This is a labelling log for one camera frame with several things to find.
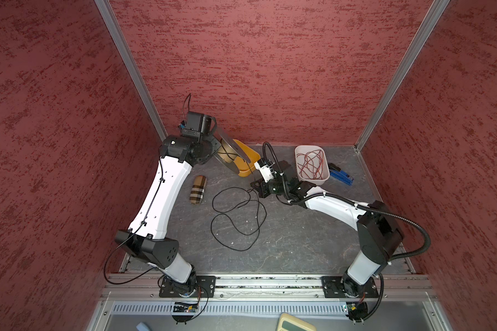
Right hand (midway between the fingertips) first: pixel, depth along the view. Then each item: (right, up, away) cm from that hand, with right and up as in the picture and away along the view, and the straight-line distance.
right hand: (250, 188), depth 84 cm
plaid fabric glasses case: (-26, -2, +14) cm, 29 cm away
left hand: (-13, +15, -10) cm, 22 cm away
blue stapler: (+45, +6, +22) cm, 50 cm away
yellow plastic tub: (-3, +8, +20) cm, 22 cm away
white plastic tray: (+30, +19, +31) cm, 47 cm away
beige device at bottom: (+13, -42, -18) cm, 47 cm away
